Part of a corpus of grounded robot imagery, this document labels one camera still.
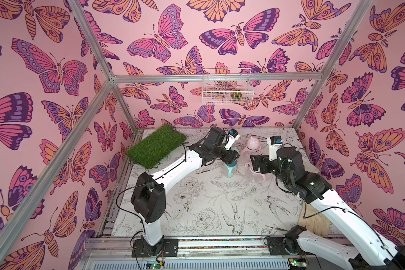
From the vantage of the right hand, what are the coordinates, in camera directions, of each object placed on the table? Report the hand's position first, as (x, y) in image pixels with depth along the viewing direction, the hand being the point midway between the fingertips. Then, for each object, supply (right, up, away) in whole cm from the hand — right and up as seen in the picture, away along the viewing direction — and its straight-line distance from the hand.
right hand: (261, 154), depth 72 cm
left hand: (-9, +1, +10) cm, 13 cm away
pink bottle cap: (+1, +4, +18) cm, 19 cm away
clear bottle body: (+4, -15, +21) cm, 26 cm away
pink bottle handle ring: (-3, -7, -9) cm, 12 cm away
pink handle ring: (-2, +1, +22) cm, 22 cm away
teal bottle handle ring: (-12, -7, +14) cm, 20 cm away
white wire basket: (-12, +37, +23) cm, 45 cm away
